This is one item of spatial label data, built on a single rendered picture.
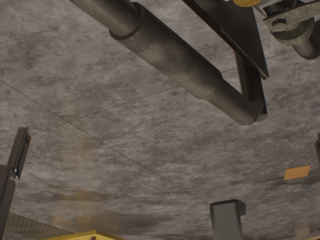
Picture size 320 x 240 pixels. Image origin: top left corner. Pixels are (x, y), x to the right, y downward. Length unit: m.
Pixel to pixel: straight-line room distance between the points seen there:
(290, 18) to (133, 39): 0.23
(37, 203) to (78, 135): 0.86
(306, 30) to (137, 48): 0.28
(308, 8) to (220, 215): 2.34
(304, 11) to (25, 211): 2.43
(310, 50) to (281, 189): 2.22
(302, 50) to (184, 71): 0.27
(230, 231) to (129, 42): 2.47
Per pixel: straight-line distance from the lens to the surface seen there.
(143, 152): 2.07
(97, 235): 3.27
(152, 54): 0.38
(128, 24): 0.36
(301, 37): 0.61
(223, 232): 2.80
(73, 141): 1.93
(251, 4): 0.47
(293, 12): 0.54
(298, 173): 2.60
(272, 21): 0.55
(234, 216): 2.82
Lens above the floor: 0.78
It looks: 26 degrees down
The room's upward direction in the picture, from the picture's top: 174 degrees clockwise
